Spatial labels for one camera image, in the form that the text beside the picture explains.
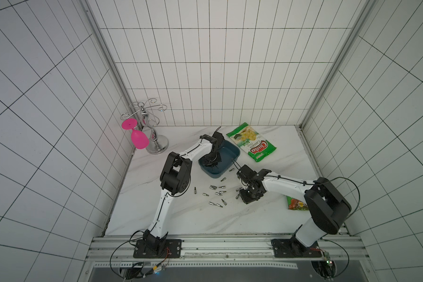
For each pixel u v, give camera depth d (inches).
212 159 34.4
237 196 34.3
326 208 17.6
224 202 33.7
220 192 35.2
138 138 36.2
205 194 34.9
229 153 42.1
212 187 35.5
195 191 35.4
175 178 23.1
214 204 33.6
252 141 43.4
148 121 36.3
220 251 28.6
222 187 35.6
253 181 26.1
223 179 37.0
